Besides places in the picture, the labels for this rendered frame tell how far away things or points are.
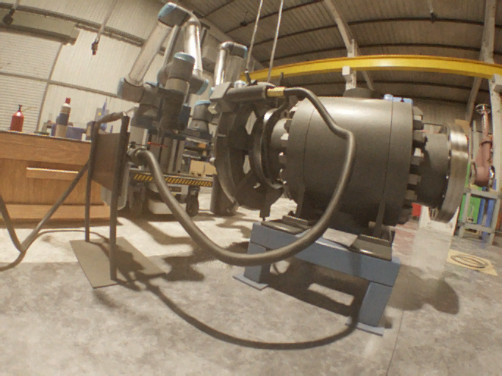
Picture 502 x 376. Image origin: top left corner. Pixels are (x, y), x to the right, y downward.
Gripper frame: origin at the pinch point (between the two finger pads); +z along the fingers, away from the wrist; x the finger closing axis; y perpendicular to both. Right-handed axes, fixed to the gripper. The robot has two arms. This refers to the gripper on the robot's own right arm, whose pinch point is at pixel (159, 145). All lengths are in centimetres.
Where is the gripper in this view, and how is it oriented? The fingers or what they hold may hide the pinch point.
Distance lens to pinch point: 84.2
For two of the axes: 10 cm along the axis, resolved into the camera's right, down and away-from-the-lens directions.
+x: -8.0, -1.7, 5.7
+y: 5.7, 0.4, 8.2
